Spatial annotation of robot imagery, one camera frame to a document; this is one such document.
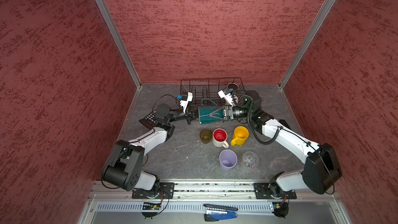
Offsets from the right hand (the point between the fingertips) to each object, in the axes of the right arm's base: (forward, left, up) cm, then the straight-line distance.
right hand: (209, 119), depth 67 cm
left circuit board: (-28, +30, -32) cm, 52 cm away
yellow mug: (+5, -20, -27) cm, 34 cm away
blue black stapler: (-32, -2, -27) cm, 42 cm away
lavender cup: (-9, -10, -26) cm, 29 cm away
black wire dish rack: (+43, -3, -25) cm, 50 cm away
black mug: (+38, -19, -18) cm, 47 cm away
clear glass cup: (-9, -23, -29) cm, 38 cm away
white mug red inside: (+5, -7, -29) cm, 30 cm away
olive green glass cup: (+6, +1, -28) cm, 28 cm away
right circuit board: (-31, -33, -31) cm, 55 cm away
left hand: (+6, +1, -2) cm, 6 cm away
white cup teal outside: (0, 0, +5) cm, 5 cm away
